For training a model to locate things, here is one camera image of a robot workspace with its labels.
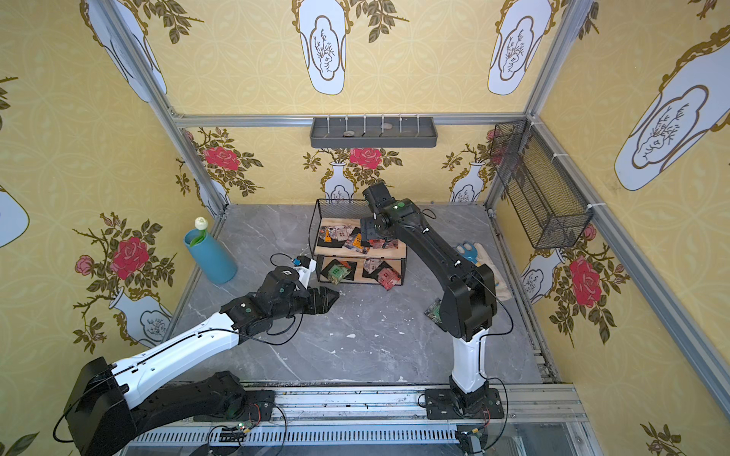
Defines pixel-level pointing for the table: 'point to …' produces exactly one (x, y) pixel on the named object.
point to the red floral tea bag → (388, 277)
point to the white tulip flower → (201, 223)
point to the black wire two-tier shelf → (341, 256)
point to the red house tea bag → (378, 243)
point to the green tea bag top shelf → (434, 312)
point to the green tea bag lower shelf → (337, 273)
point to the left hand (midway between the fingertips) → (329, 296)
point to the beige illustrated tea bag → (340, 233)
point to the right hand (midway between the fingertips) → (370, 232)
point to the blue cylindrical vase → (211, 256)
